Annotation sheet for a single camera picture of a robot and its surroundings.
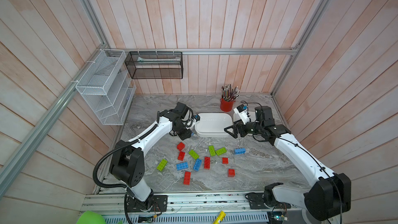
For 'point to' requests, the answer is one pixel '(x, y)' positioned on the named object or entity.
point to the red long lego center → (207, 163)
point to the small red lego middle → (225, 160)
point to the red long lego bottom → (187, 178)
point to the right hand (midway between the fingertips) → (230, 125)
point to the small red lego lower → (231, 172)
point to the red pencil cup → (226, 106)
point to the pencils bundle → (229, 94)
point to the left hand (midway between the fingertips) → (185, 135)
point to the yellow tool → (221, 215)
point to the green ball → (90, 217)
